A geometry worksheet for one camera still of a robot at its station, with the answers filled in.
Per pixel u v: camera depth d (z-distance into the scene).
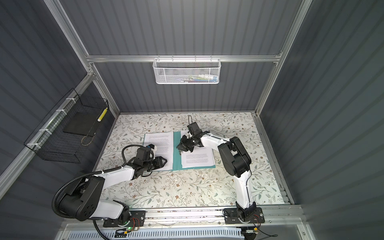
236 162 0.54
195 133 0.79
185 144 0.85
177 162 0.94
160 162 0.81
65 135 0.72
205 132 0.77
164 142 1.02
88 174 0.47
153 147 0.86
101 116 0.81
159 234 0.77
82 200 0.43
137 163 0.72
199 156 0.96
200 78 0.92
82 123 0.76
